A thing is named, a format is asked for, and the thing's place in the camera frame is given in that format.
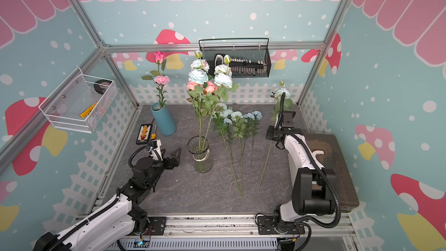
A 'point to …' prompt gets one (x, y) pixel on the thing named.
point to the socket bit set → (243, 67)
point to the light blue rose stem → (232, 123)
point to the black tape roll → (100, 89)
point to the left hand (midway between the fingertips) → (174, 151)
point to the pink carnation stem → (161, 81)
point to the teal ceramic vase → (164, 119)
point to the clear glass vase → (198, 146)
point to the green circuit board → (137, 243)
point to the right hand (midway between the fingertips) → (272, 131)
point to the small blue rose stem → (276, 97)
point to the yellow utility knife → (87, 111)
